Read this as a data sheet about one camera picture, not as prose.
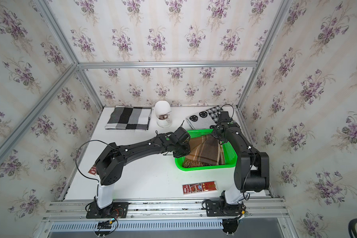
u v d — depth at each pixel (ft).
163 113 3.33
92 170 2.81
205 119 3.51
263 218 2.45
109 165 1.57
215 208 2.41
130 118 3.62
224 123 2.25
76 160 3.07
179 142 2.22
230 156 2.89
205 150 2.72
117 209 2.37
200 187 2.62
